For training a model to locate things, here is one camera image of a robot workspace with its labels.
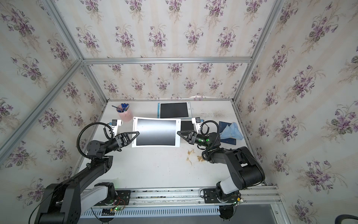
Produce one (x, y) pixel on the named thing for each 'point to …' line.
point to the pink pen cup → (126, 115)
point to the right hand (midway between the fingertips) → (180, 136)
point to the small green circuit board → (119, 208)
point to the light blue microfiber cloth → (231, 131)
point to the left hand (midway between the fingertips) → (139, 138)
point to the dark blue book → (231, 141)
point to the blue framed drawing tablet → (174, 110)
